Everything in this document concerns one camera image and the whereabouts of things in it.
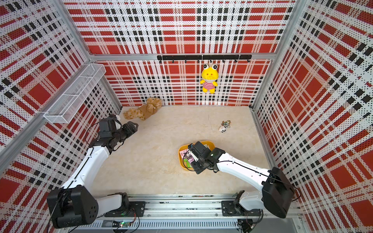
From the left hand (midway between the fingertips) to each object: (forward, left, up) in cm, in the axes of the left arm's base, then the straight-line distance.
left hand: (137, 127), depth 84 cm
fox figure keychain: (+18, -59, -19) cm, 65 cm away
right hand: (-19, -37, -11) cm, 43 cm away
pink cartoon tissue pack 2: (-16, -32, -10) cm, 37 cm away
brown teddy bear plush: (+22, +4, -9) cm, 24 cm away
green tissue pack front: (-15, -30, -18) cm, 38 cm away
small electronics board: (-45, +2, -18) cm, 49 cm away
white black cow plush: (+11, -54, -18) cm, 58 cm away
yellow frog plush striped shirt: (+30, -44, +15) cm, 55 cm away
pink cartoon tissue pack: (-10, -29, -14) cm, 34 cm away
